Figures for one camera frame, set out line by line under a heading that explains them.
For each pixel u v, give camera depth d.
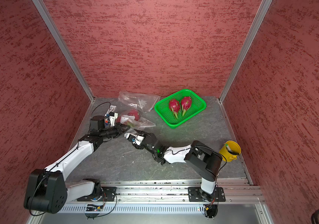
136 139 0.68
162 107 1.10
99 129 0.66
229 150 0.85
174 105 1.07
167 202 0.73
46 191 0.40
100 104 0.68
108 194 0.74
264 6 0.71
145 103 1.16
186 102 1.07
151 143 0.63
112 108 1.12
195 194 0.74
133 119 0.97
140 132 0.75
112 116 0.78
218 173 0.47
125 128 0.83
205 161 0.48
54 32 0.80
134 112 1.00
